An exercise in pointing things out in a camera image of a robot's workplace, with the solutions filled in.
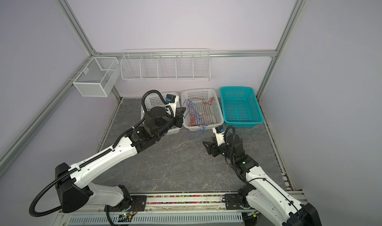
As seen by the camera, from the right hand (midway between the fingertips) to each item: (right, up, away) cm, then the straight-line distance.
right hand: (208, 141), depth 79 cm
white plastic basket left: (-40, +24, +33) cm, 57 cm away
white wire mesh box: (-74, +38, +20) cm, 86 cm away
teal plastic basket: (+28, +19, +37) cm, 50 cm away
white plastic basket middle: (0, +29, +37) cm, 47 cm away
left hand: (-12, +16, -9) cm, 22 cm away
